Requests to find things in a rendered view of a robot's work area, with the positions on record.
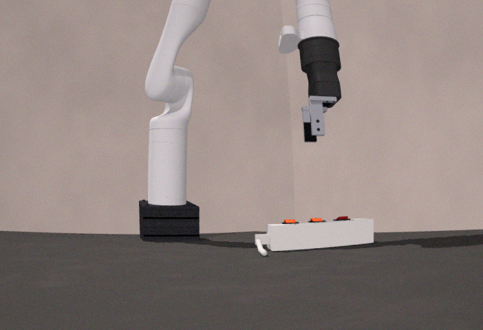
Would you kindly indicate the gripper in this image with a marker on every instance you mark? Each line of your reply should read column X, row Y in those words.
column 320, row 60

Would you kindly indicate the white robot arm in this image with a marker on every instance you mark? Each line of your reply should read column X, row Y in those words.
column 174, row 86

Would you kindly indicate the white power strip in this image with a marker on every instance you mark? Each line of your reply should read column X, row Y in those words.
column 291, row 235

